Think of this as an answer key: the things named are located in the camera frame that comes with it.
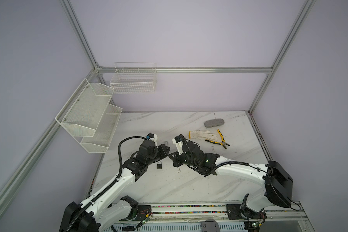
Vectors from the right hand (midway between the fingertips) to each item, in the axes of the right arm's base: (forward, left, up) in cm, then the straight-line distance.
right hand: (167, 156), depth 76 cm
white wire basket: (+49, +26, +17) cm, 58 cm away
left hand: (+4, -1, 0) cm, 4 cm away
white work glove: (+26, -23, -16) cm, 39 cm away
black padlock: (+2, +7, -17) cm, 19 cm away
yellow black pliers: (+20, -37, -18) cm, 46 cm away
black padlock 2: (+19, +4, -16) cm, 25 cm away
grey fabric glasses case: (+37, -32, -15) cm, 51 cm away
